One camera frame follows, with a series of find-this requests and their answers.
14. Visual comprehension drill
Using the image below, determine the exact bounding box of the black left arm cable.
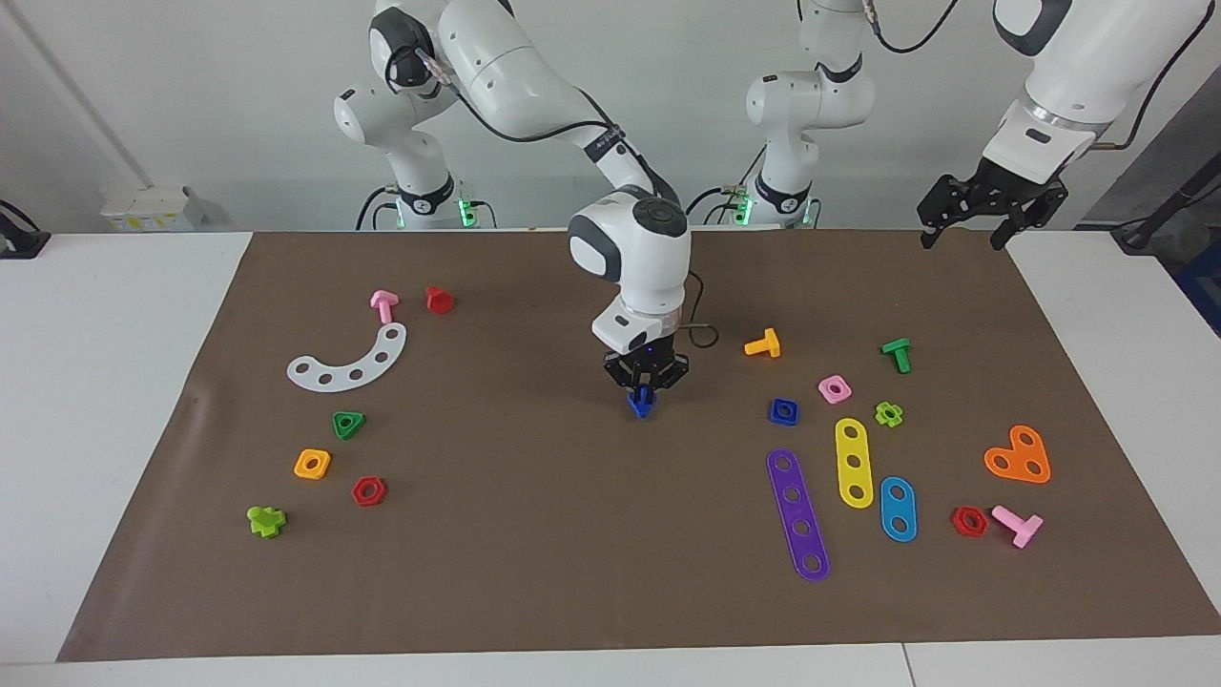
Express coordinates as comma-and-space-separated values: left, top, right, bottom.
861, 0, 1219, 152

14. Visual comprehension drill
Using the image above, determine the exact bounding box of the purple four-hole plate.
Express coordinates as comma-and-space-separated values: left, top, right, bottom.
766, 448, 831, 582

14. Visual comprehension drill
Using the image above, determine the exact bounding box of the black stand pole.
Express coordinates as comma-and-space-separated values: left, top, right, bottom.
1111, 153, 1221, 255

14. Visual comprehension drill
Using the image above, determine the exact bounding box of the white curved perforated plate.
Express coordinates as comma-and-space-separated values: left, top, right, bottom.
286, 323, 408, 393

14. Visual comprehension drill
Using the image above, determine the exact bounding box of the brown paper mat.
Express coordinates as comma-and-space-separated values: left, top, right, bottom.
55, 229, 1221, 664

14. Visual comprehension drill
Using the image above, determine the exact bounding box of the blue two-hole plate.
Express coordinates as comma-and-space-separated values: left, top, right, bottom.
880, 476, 919, 544

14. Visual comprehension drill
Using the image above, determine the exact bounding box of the black base cable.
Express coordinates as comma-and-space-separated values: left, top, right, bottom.
356, 185, 402, 231
679, 184, 759, 227

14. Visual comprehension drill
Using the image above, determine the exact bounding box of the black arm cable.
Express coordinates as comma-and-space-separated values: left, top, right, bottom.
861, 0, 1219, 152
384, 38, 719, 350

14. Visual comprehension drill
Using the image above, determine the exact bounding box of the yellow three-hole plate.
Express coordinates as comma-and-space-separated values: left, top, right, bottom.
835, 418, 875, 510

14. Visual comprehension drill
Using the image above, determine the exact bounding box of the orange heart-shaped plate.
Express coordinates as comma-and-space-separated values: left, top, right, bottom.
983, 425, 1052, 485

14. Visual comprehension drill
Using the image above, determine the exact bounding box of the blue box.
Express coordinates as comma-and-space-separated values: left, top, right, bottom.
1175, 239, 1221, 337

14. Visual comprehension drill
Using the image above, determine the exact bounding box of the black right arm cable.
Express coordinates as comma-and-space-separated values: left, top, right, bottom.
384, 38, 719, 350

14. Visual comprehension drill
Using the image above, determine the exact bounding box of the black table clamp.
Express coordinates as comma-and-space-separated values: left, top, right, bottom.
0, 200, 51, 259

